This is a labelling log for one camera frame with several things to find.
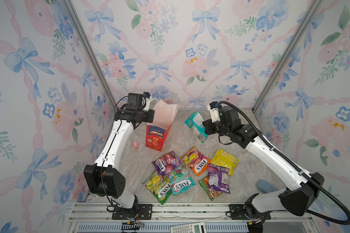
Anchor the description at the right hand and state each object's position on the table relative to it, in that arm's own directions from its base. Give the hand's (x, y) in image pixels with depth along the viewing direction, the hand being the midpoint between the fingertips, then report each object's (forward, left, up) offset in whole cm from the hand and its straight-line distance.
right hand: (203, 121), depth 75 cm
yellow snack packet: (-8, -15, -27) cm, 32 cm away
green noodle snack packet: (-28, -6, -28) cm, 40 cm away
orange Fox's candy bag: (-9, +2, -27) cm, 29 cm away
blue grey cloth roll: (-24, -35, -27) cm, 50 cm away
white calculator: (-43, +6, -27) cm, 51 cm away
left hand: (+7, +28, 0) cm, 29 cm away
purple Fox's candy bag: (-13, +20, -24) cm, 34 cm away
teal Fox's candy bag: (-22, +11, -26) cm, 36 cm away
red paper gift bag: (-2, +25, -7) cm, 26 cm away
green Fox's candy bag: (-25, +23, -26) cm, 42 cm away
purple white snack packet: (-20, -10, -26) cm, 34 cm away
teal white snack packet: (+1, +4, -3) cm, 5 cm away
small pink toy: (+2, +42, -26) cm, 49 cm away
